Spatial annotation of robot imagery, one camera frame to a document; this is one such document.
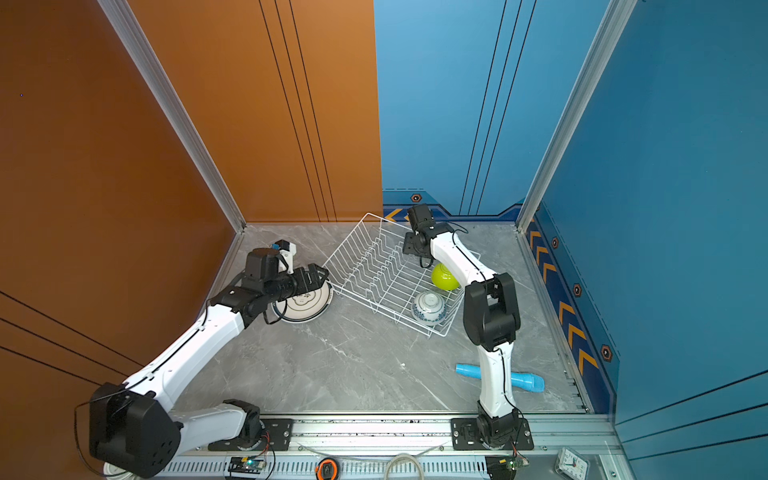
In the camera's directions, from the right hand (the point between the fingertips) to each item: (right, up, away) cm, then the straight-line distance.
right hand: (413, 247), depth 98 cm
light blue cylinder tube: (+29, -36, -20) cm, 50 cm away
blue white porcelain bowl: (+4, -18, -9) cm, 21 cm away
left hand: (-27, -7, -16) cm, 33 cm away
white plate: (-35, -19, -4) cm, 40 cm away
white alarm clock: (+34, -50, -30) cm, 68 cm away
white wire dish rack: (-15, -6, +4) cm, 17 cm away
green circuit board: (-43, -52, -27) cm, 73 cm away
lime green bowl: (+9, -10, -1) cm, 14 cm away
